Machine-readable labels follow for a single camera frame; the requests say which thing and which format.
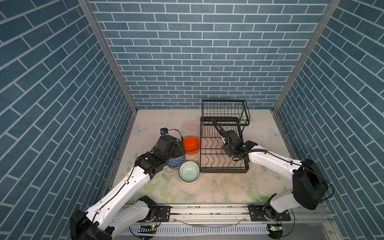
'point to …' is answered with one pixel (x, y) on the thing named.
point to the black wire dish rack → (229, 115)
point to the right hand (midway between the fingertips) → (231, 144)
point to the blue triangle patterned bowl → (175, 162)
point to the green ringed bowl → (189, 172)
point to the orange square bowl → (191, 145)
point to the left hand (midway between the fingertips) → (181, 146)
